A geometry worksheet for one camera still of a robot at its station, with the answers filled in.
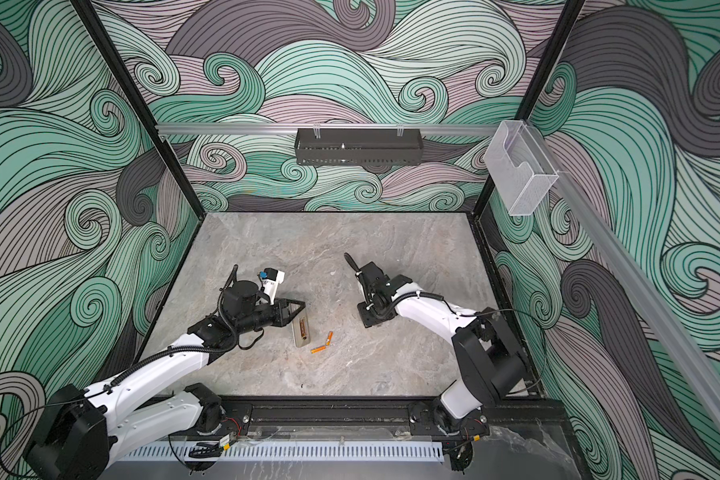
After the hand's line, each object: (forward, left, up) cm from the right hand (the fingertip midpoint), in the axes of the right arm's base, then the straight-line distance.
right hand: (369, 316), depth 87 cm
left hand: (-1, +18, +9) cm, 21 cm away
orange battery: (-5, +12, -5) cm, 14 cm away
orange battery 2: (-8, +14, -5) cm, 17 cm away
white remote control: (-7, +18, +7) cm, 21 cm away
